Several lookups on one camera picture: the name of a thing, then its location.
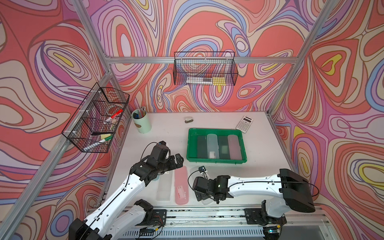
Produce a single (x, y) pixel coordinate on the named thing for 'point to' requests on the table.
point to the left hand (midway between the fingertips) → (178, 161)
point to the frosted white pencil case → (212, 146)
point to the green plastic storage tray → (192, 145)
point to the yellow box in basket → (219, 81)
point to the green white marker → (96, 144)
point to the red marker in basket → (115, 114)
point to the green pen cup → (140, 117)
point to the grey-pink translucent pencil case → (235, 152)
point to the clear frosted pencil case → (164, 186)
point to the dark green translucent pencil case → (223, 147)
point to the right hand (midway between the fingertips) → (205, 193)
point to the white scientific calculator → (244, 124)
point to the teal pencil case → (157, 178)
